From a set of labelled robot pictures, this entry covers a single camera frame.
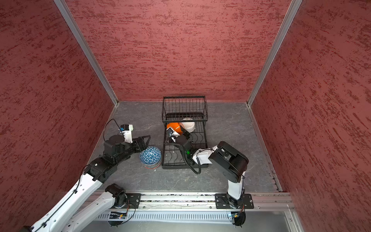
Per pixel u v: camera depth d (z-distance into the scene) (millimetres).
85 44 854
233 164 464
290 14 736
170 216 774
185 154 696
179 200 757
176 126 868
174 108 1109
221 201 729
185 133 824
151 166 788
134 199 743
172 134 753
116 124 1058
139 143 647
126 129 651
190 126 972
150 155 831
